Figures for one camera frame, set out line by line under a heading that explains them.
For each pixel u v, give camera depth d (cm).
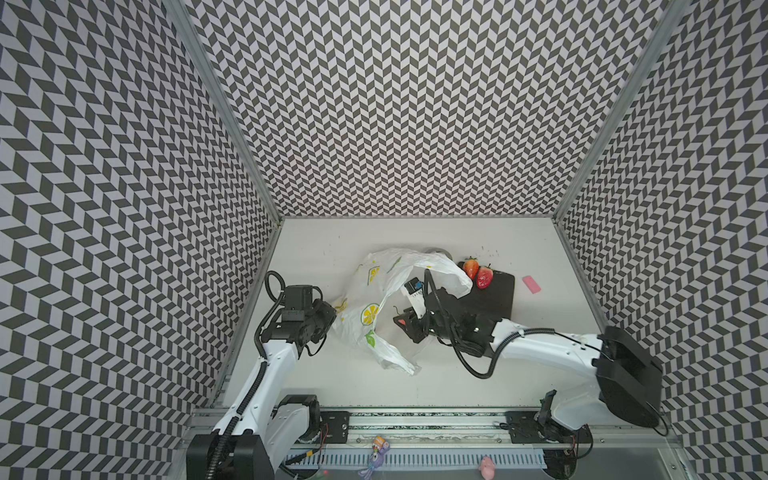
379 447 68
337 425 72
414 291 68
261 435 41
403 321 74
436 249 103
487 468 66
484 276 96
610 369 42
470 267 97
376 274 81
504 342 53
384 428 74
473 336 59
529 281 100
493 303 92
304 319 62
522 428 74
